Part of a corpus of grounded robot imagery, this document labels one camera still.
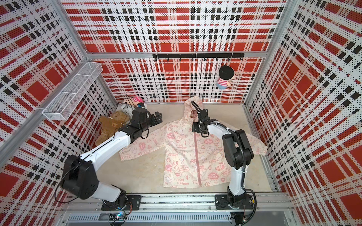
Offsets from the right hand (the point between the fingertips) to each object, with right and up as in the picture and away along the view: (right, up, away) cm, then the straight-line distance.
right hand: (197, 127), depth 98 cm
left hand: (-26, +8, -12) cm, 29 cm away
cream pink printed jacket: (-7, -20, -10) cm, 23 cm away
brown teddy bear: (-61, +1, -1) cm, 61 cm away
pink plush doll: (-52, +20, +17) cm, 59 cm away
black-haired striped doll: (+19, +37, -5) cm, 42 cm away
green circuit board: (-41, -43, -29) cm, 66 cm away
